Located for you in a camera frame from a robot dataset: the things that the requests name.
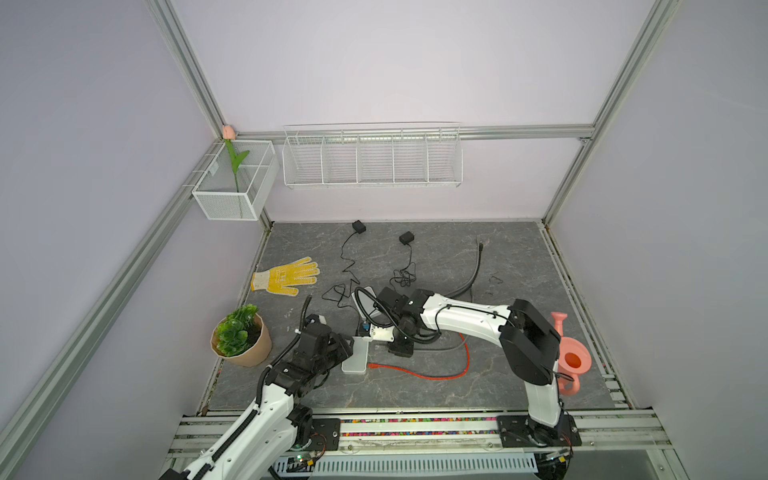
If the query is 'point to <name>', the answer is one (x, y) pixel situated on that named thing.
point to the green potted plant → (241, 337)
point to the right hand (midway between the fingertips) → (395, 347)
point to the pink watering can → (574, 360)
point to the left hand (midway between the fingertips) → (350, 346)
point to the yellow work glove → (279, 279)
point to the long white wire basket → (373, 155)
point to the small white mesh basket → (215, 190)
